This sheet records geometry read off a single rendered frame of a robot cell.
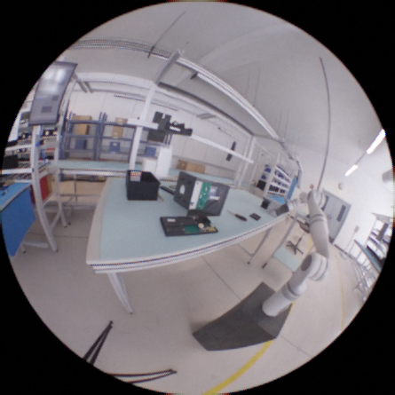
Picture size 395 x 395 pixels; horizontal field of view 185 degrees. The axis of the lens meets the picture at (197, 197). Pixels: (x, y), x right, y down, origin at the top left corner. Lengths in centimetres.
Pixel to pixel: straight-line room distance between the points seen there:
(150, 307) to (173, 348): 47
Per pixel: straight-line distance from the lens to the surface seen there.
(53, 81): 129
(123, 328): 135
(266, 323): 63
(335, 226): 729
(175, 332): 134
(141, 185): 72
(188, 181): 72
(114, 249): 44
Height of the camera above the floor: 132
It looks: 18 degrees down
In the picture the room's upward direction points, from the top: 16 degrees clockwise
